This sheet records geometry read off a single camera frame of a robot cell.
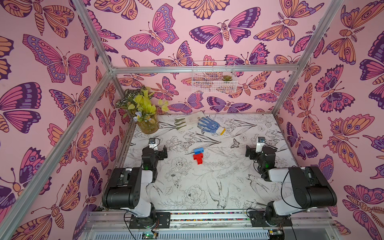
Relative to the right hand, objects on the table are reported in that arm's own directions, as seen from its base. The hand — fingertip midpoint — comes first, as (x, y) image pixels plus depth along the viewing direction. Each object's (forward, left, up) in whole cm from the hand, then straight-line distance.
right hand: (256, 145), depth 93 cm
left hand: (-1, +62, 0) cm, 62 cm away
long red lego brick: (-7, +36, -4) cm, 37 cm away
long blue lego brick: (-2, +36, -5) cm, 37 cm away
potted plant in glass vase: (+20, +74, +18) cm, 79 cm away
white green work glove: (+23, +47, -6) cm, 53 cm away
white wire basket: (+34, +27, +27) cm, 51 cm away
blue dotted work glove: (+23, +29, -6) cm, 37 cm away
